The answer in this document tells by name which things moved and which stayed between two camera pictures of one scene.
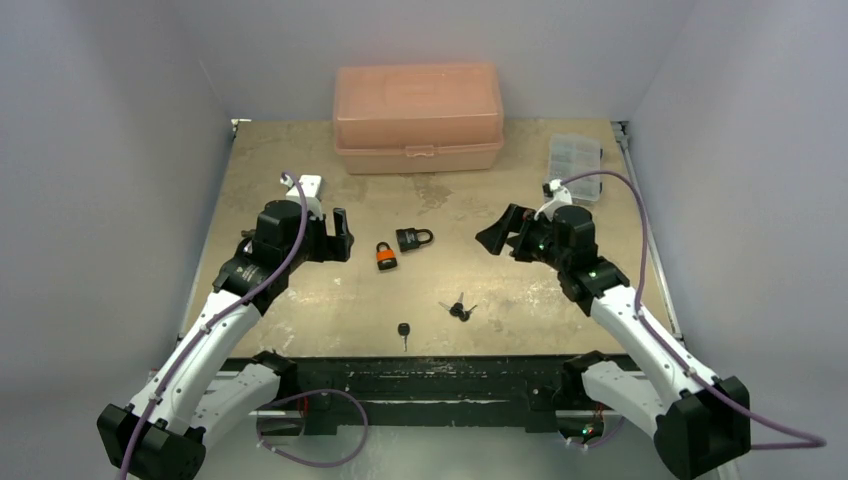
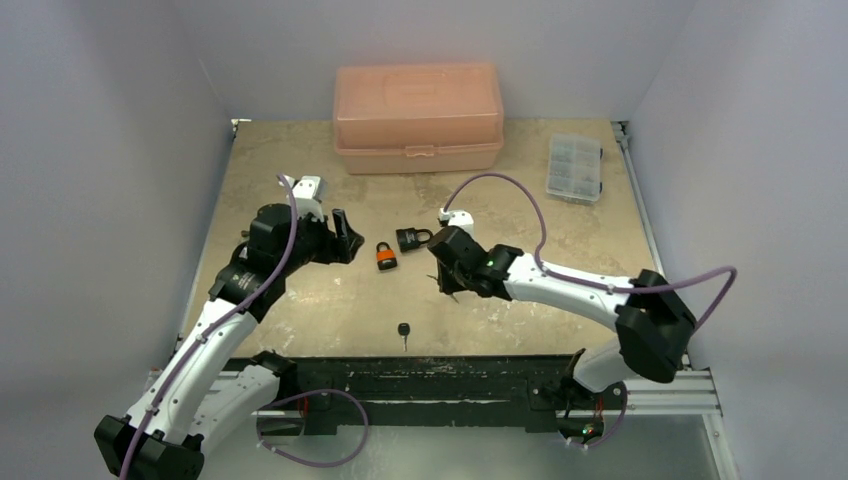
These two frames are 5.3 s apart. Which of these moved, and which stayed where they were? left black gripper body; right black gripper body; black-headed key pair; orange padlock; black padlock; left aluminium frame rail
Moved: black-headed key pair; right black gripper body
Stayed: orange padlock; left aluminium frame rail; black padlock; left black gripper body
